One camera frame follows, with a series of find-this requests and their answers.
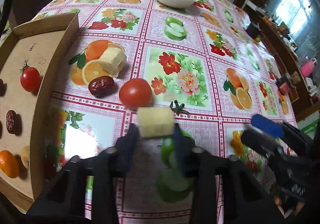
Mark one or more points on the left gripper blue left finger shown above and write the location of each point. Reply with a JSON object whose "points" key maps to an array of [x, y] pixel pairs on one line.
{"points": [[125, 150]]}

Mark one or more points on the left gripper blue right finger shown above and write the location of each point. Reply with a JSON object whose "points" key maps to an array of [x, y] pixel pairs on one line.
{"points": [[186, 159]]}

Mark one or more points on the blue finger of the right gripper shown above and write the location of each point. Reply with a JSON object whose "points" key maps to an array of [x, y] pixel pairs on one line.
{"points": [[267, 126], [259, 143]]}

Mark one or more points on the red tomato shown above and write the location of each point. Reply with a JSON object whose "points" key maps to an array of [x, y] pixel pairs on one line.
{"points": [[30, 78], [135, 93]]}

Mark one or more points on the large wrinkled red date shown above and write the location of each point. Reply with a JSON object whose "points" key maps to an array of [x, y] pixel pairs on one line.
{"points": [[12, 122]]}

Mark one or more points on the dark plum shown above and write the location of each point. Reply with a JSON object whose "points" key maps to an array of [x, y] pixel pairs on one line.
{"points": [[2, 88], [1, 129]]}

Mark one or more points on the green tomato stem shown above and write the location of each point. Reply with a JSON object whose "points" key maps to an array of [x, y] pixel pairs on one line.
{"points": [[178, 108]]}

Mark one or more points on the floral fruit pattern tablecloth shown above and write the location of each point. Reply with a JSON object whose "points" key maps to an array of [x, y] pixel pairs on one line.
{"points": [[200, 57]]}

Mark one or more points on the wooden shelf with clutter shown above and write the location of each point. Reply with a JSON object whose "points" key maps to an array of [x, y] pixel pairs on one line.
{"points": [[302, 103]]}

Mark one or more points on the dark cup on table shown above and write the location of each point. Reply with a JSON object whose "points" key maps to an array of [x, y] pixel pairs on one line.
{"points": [[253, 30]]}

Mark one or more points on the large orange mandarin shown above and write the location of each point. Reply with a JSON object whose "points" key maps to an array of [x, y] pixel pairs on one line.
{"points": [[9, 164]]}

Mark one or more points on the window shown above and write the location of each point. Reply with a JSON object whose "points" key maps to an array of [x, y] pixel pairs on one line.
{"points": [[295, 14]]}

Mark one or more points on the cardboard tray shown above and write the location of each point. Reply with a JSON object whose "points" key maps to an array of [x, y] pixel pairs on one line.
{"points": [[44, 43]]}

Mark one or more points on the dark plum in tray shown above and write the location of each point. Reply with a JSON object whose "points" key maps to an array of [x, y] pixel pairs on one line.
{"points": [[2, 88]]}

